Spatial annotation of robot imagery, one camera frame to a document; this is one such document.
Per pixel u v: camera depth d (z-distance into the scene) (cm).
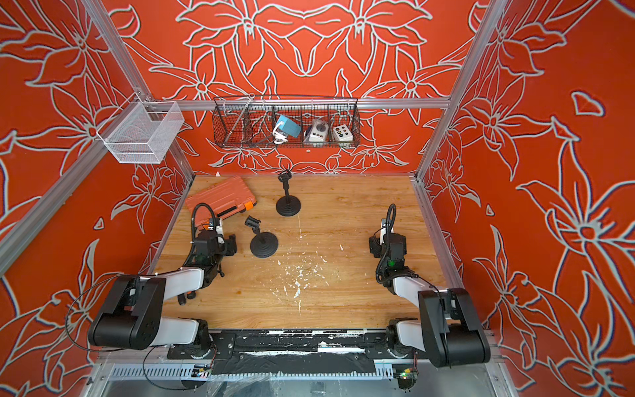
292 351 73
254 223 79
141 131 91
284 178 93
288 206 107
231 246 86
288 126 86
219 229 81
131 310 44
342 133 95
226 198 105
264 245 93
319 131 91
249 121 98
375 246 86
